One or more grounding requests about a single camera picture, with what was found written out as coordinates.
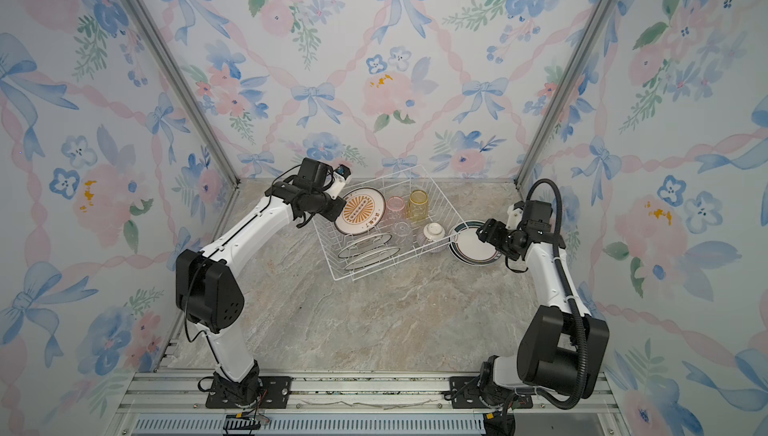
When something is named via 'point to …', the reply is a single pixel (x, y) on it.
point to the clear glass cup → (402, 234)
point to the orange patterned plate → (363, 212)
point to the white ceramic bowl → (434, 231)
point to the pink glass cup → (395, 210)
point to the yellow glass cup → (418, 206)
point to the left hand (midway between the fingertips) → (341, 201)
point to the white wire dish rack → (387, 223)
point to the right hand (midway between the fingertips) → (489, 234)
